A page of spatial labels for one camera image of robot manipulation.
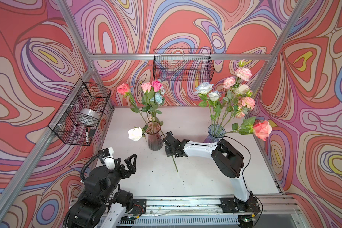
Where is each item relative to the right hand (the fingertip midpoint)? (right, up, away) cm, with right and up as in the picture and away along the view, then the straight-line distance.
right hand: (171, 152), depth 95 cm
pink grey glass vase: (-10, +9, -9) cm, 16 cm away
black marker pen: (-43, +14, -23) cm, 51 cm away
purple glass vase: (+27, +14, -13) cm, 33 cm away
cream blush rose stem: (+4, -8, -8) cm, 12 cm away
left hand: (-18, +5, -32) cm, 37 cm away
